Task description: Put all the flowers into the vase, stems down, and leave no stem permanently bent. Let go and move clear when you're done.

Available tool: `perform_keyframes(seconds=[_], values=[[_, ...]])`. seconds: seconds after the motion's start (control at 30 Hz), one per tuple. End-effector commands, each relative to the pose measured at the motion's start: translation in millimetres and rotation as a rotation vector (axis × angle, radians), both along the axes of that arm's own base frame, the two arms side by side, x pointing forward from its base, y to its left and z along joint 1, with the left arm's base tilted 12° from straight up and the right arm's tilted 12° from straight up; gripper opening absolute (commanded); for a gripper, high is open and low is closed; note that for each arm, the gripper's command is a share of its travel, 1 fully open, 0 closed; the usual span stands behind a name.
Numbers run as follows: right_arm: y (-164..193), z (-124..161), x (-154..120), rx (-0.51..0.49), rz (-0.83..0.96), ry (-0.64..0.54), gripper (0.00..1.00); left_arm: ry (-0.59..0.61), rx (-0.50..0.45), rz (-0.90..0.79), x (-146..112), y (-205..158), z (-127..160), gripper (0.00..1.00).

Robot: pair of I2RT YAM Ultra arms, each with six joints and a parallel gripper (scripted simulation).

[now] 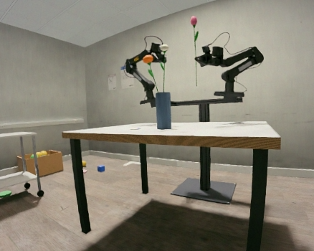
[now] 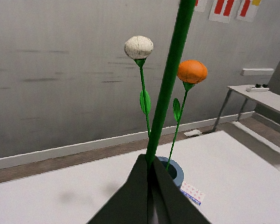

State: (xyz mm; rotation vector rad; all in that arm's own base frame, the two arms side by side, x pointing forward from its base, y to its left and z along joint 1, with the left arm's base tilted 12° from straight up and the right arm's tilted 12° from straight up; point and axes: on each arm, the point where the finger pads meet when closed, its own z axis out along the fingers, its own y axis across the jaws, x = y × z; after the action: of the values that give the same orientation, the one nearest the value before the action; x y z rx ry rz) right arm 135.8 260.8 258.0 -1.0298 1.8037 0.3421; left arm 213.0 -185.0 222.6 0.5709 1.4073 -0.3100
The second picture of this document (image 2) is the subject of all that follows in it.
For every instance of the blue-grey hollow cylinder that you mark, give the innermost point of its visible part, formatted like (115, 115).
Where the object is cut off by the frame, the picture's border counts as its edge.
(174, 170)

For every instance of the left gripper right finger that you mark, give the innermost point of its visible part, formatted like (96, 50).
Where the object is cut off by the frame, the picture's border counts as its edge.
(165, 202)

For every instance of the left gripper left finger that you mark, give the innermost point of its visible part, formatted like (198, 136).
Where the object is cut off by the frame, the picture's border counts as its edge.
(128, 203)

